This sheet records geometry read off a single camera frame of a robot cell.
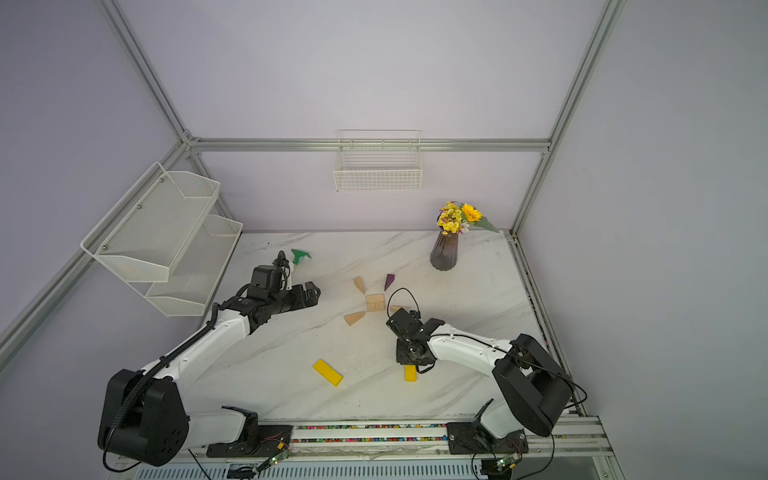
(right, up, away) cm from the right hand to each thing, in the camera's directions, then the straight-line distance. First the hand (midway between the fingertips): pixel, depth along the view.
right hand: (410, 358), depth 87 cm
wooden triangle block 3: (-5, +13, +10) cm, 17 cm away
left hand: (-31, +18, 0) cm, 36 cm away
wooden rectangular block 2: (-11, +14, +11) cm, 21 cm away
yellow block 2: (0, -3, -3) cm, 4 cm away
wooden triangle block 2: (-18, +10, +8) cm, 22 cm away
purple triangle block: (-7, +22, +17) cm, 29 cm away
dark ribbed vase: (+13, +32, +19) cm, 39 cm away
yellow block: (-24, -3, -3) cm, 25 cm away
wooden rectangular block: (-11, +16, +14) cm, 24 cm away
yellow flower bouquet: (+14, +42, +1) cm, 44 cm away
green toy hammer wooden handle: (-41, +31, +24) cm, 57 cm away
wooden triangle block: (-17, +21, +17) cm, 32 cm away
